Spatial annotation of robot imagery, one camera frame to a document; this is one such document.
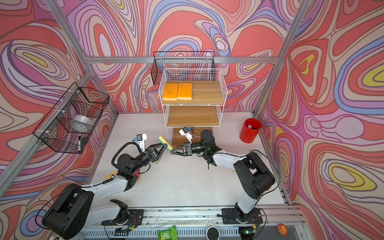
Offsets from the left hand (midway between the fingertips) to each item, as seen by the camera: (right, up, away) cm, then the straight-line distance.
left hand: (167, 148), depth 71 cm
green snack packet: (+2, -40, -3) cm, 40 cm away
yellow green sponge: (-3, +5, -2) cm, 6 cm away
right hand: (+3, -4, +3) cm, 6 cm away
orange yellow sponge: (-37, -18, +15) cm, 44 cm away
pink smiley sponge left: (-14, -11, -2) cm, 18 cm away
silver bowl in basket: (-43, +14, +3) cm, 45 cm away
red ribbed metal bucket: (+49, +8, +21) cm, 54 cm away
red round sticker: (+55, -39, -1) cm, 67 cm away
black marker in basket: (-43, +2, +1) cm, 43 cm away
